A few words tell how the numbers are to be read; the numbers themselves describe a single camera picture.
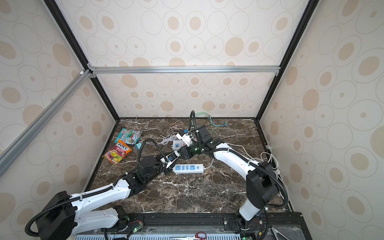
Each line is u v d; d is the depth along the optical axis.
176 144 1.01
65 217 0.39
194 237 0.70
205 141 0.65
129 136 1.06
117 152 0.97
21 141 0.55
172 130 1.11
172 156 0.65
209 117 1.20
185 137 0.73
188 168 0.90
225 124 1.17
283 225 0.74
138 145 1.00
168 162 0.64
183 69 0.88
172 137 1.03
